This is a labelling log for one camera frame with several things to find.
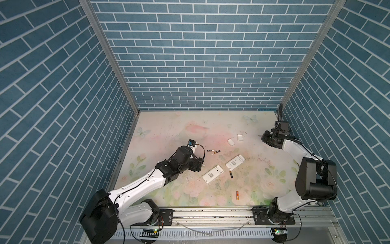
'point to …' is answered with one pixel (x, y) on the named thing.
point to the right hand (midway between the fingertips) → (262, 135)
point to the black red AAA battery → (231, 176)
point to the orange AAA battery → (237, 194)
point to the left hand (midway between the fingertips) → (198, 158)
